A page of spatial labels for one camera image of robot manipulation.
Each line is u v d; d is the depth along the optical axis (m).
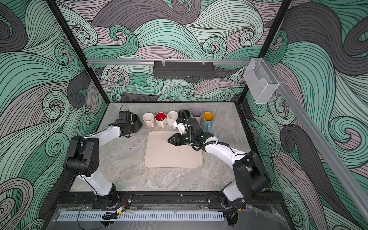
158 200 0.75
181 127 0.76
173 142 0.78
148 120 0.99
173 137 0.75
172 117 1.06
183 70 0.96
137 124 0.88
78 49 0.87
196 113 1.01
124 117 0.76
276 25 0.78
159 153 0.90
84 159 0.48
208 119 0.96
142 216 0.70
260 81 0.78
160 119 1.05
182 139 0.72
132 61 1.63
